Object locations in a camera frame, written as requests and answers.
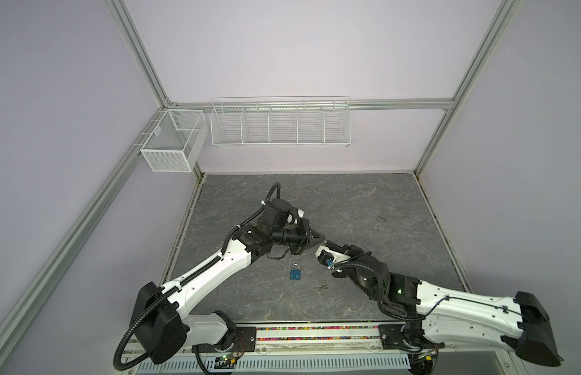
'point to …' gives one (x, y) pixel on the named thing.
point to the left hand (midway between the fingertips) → (326, 242)
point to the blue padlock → (295, 273)
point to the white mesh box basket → (176, 141)
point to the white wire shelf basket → (281, 121)
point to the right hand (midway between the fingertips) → (333, 243)
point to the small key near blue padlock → (323, 287)
